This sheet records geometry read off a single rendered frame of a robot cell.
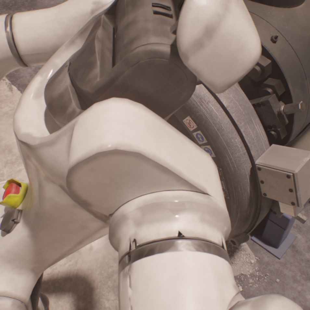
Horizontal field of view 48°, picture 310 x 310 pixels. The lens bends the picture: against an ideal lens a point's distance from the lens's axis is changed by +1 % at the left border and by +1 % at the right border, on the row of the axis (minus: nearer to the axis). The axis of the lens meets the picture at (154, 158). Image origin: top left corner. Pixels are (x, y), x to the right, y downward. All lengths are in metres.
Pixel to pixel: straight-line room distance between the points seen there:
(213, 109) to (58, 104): 0.52
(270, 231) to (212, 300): 1.34
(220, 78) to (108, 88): 0.08
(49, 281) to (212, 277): 1.39
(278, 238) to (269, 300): 1.32
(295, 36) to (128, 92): 0.96
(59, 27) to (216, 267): 0.40
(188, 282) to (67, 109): 0.17
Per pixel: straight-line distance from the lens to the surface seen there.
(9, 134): 2.22
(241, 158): 0.82
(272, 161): 0.82
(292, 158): 0.82
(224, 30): 0.24
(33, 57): 0.56
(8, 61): 0.57
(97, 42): 0.31
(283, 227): 1.48
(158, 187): 0.25
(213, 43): 0.24
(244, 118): 0.81
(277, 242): 1.59
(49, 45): 0.54
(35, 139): 0.30
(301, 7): 1.28
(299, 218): 1.04
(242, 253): 1.59
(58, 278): 1.59
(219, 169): 0.85
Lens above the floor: 1.40
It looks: 48 degrees down
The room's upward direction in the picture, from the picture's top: 4 degrees counter-clockwise
